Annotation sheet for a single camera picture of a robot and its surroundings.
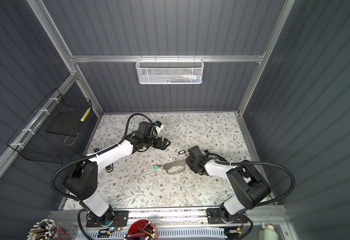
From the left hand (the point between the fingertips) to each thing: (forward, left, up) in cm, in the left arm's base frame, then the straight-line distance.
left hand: (164, 140), depth 89 cm
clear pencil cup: (-42, +44, +4) cm, 61 cm away
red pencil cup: (-43, +10, -5) cm, 45 cm away
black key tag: (-1, -10, -13) cm, 16 cm away
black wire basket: (-4, +56, +15) cm, 58 cm away
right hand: (-9, -14, -12) cm, 20 cm away
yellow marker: (+9, +43, +15) cm, 46 cm away
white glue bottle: (-48, -45, -6) cm, 66 cm away
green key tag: (-11, +6, -13) cm, 18 cm away
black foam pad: (+2, +50, +16) cm, 52 cm away
